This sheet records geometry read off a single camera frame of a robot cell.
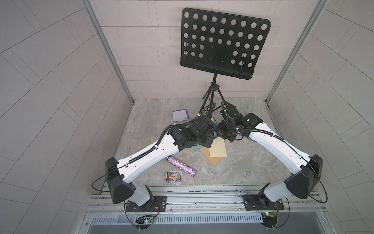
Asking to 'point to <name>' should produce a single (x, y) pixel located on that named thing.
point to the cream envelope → (217, 148)
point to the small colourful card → (174, 176)
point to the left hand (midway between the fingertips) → (212, 137)
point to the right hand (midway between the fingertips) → (213, 133)
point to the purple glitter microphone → (188, 170)
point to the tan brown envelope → (214, 159)
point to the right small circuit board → (270, 219)
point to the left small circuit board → (147, 219)
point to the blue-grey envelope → (196, 147)
